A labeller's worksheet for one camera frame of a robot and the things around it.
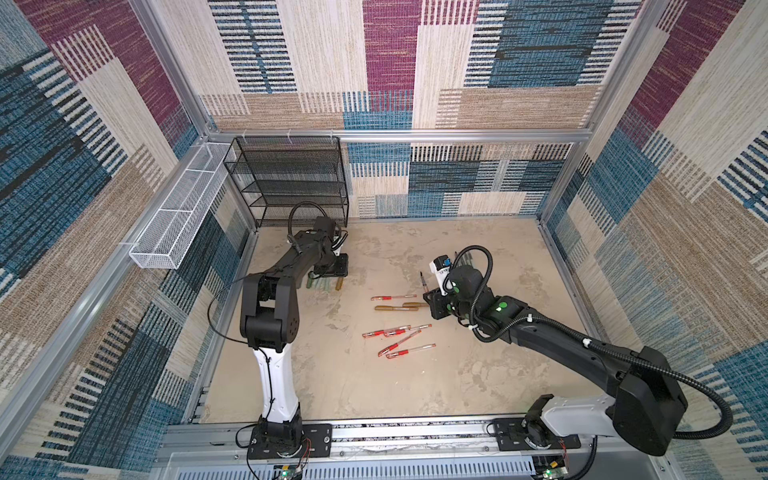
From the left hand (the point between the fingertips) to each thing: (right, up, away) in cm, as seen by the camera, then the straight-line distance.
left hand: (342, 267), depth 99 cm
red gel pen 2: (+13, -19, -7) cm, 24 cm away
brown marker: (+24, -3, -17) cm, 30 cm away
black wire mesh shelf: (-20, +32, +10) cm, 38 cm away
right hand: (+26, -8, -17) cm, 32 cm away
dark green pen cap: (-12, -5, +3) cm, 14 cm away
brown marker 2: (+17, -13, -4) cm, 21 cm away
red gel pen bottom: (+19, -24, -11) cm, 32 cm away
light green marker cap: (-5, -5, +3) cm, 8 cm away
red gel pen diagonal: (+17, -22, -9) cm, 30 cm away
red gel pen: (+12, -10, 0) cm, 16 cm away
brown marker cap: (-1, -5, +3) cm, 7 cm away
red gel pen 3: (+19, -18, -7) cm, 27 cm away
